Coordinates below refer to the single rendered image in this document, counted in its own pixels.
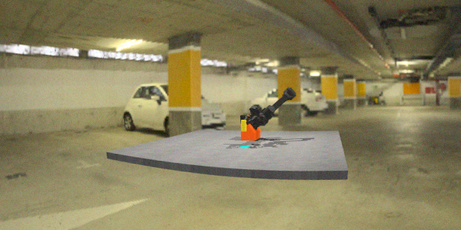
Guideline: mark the yellow cylinder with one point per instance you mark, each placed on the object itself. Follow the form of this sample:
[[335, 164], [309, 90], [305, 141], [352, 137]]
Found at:
[[243, 126]]

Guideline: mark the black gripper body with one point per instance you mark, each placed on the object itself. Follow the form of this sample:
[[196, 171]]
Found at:
[[261, 119]]

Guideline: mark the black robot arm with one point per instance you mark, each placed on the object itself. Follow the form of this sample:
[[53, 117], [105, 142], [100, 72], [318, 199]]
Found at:
[[288, 94]]

